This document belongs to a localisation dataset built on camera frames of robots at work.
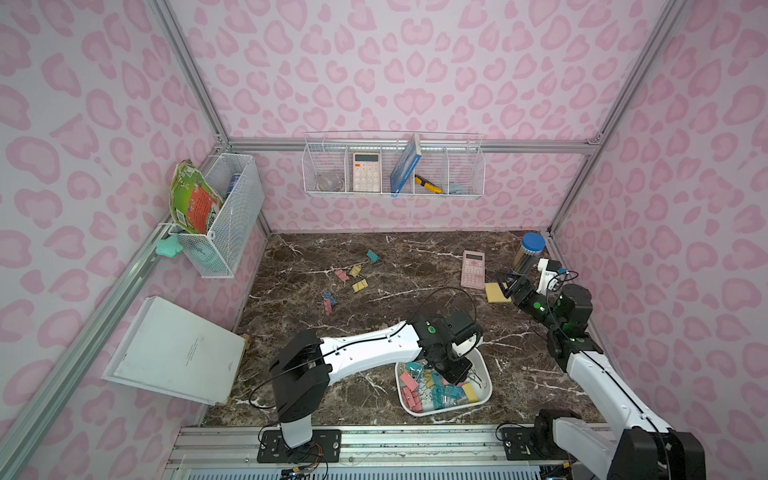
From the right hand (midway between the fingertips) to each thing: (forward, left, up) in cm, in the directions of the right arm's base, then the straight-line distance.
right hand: (499, 277), depth 79 cm
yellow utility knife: (+34, +18, +4) cm, 39 cm away
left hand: (-20, +10, -11) cm, 26 cm away
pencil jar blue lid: (+15, -14, -3) cm, 21 cm away
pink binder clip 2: (+14, +48, -18) cm, 53 cm away
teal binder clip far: (+24, +37, -21) cm, 49 cm away
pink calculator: (+18, +1, -21) cm, 28 cm away
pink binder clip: (-25, +23, -18) cm, 39 cm away
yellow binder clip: (+10, +42, -20) cm, 47 cm away
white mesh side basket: (-1, +70, +12) cm, 71 cm away
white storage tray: (-24, +21, -18) cm, 36 cm away
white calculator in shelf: (+34, +37, +9) cm, 51 cm away
